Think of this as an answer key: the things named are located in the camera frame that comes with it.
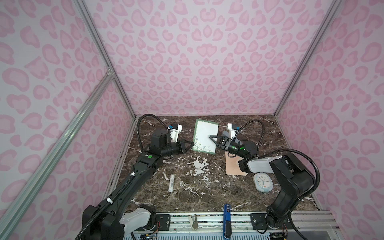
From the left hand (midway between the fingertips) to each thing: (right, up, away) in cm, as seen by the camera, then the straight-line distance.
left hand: (195, 142), depth 72 cm
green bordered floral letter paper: (+4, +6, +4) cm, 8 cm away
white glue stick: (-13, -23, +13) cm, 30 cm away
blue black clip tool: (+15, -41, -2) cm, 44 cm away
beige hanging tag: (-1, -38, -1) cm, 38 cm away
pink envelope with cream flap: (+23, -17, +18) cm, 34 cm away
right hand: (+8, +1, +2) cm, 9 cm away
